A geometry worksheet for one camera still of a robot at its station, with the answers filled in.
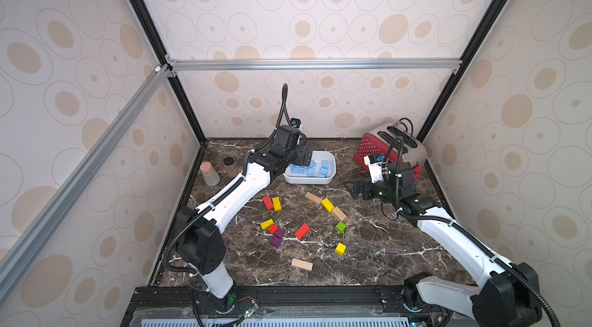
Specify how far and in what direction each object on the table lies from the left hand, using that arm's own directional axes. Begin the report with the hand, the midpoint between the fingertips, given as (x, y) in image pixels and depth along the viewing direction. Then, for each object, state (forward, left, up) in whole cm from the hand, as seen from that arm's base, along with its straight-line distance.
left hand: (305, 145), depth 81 cm
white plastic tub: (+18, -7, -26) cm, 32 cm away
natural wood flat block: (-33, +1, -26) cm, 42 cm away
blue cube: (+8, -3, -26) cm, 27 cm away
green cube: (-20, -14, -24) cm, 34 cm away
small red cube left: (-20, +12, -26) cm, 35 cm away
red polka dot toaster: (+10, -38, -9) cm, 40 cm away
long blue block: (+9, +3, -25) cm, 27 cm away
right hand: (-9, -21, -7) cm, 24 cm away
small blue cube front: (+7, -9, -25) cm, 28 cm away
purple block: (-24, +10, -25) cm, 36 cm away
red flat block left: (-9, +15, -26) cm, 31 cm away
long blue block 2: (+11, -10, -25) cm, 29 cm away
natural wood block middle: (-14, -14, -25) cm, 32 cm away
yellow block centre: (-9, -10, -26) cm, 29 cm away
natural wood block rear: (-6, -4, -25) cm, 27 cm away
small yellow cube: (-28, -13, -25) cm, 40 cm away
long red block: (-21, +1, -27) cm, 34 cm away
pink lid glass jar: (0, +39, -20) cm, 44 cm away
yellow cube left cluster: (-18, +15, -26) cm, 35 cm away
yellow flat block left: (-9, +11, -26) cm, 30 cm away
